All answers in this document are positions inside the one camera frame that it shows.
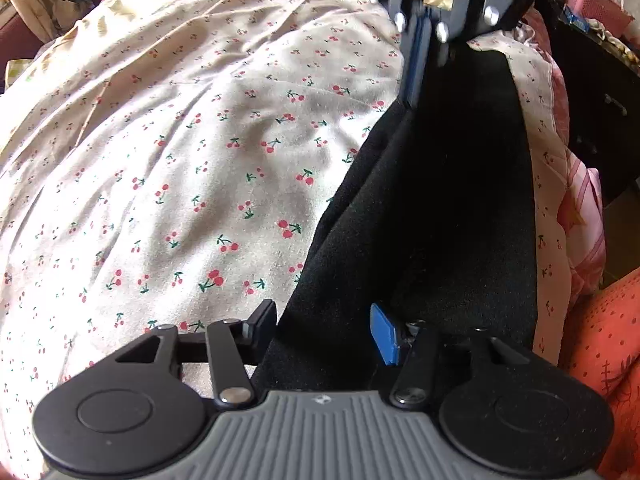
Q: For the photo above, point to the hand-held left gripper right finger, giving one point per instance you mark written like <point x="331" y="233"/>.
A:
<point x="384" y="335"/>

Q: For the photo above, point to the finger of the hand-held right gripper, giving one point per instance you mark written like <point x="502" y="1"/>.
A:
<point x="412" y="60"/>
<point x="470" y="15"/>

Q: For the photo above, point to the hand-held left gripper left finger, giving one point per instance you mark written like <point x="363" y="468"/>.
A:
<point x="262" y="327"/>

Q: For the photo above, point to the black pants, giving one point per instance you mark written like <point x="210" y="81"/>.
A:
<point x="425" y="210"/>

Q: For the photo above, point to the pink plastic basket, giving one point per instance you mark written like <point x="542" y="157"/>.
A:
<point x="595" y="2"/>

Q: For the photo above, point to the dark furniture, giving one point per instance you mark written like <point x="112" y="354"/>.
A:
<point x="590" y="110"/>

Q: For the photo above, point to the cherry print bed sheet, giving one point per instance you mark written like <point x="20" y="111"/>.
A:
<point x="175" y="160"/>

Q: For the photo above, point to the cream patterned curtain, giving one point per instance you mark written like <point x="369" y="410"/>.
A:
<point x="30" y="5"/>

